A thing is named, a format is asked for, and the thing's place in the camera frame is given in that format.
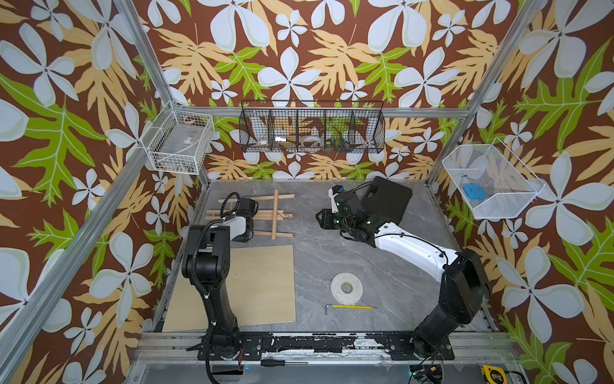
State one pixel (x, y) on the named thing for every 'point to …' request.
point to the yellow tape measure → (494, 374)
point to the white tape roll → (344, 298)
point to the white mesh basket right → (492, 180)
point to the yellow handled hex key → (348, 306)
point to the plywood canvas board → (260, 284)
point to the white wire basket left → (177, 141)
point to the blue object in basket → (475, 191)
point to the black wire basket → (312, 126)
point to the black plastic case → (387, 199)
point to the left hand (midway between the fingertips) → (244, 223)
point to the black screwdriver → (278, 362)
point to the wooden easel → (273, 214)
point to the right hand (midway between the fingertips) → (317, 214)
